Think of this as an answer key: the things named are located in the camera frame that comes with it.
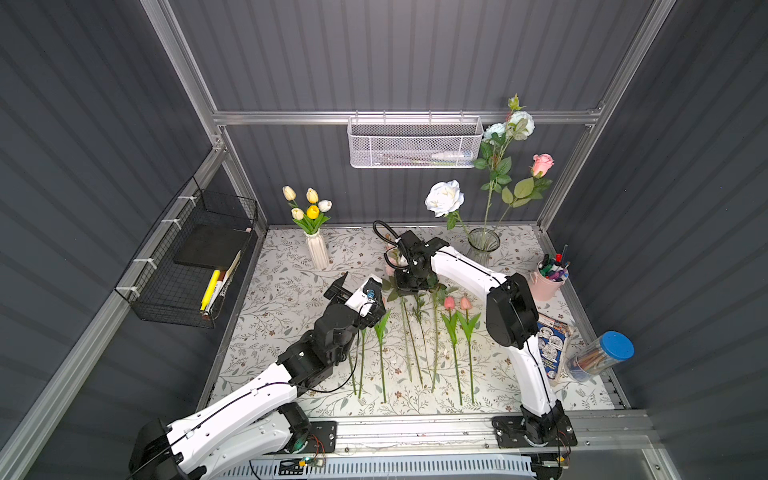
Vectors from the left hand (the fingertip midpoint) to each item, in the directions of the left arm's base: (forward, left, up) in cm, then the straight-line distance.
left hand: (362, 287), depth 71 cm
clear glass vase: (+22, -35, -8) cm, 42 cm away
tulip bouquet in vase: (+25, +16, -1) cm, 30 cm away
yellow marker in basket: (0, +36, 0) cm, 36 cm away
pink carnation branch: (+13, -23, -22) cm, 34 cm away
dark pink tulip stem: (+2, -26, -26) cm, 36 cm away
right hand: (+12, -10, -20) cm, 25 cm away
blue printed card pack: (-2, -55, -24) cm, 60 cm away
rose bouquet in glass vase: (+28, -39, +6) cm, 48 cm away
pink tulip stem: (-10, +5, -27) cm, 29 cm away
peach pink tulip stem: (+2, -4, -26) cm, 26 cm away
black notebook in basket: (+13, +41, +1) cm, 43 cm away
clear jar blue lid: (-13, -57, -10) cm, 59 cm away
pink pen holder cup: (+13, -56, -20) cm, 60 cm away
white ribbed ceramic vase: (+25, +17, -16) cm, 35 cm away
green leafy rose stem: (+12, -8, -20) cm, 25 cm away
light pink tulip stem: (-8, +2, -27) cm, 28 cm away
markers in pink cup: (+15, -58, -13) cm, 62 cm away
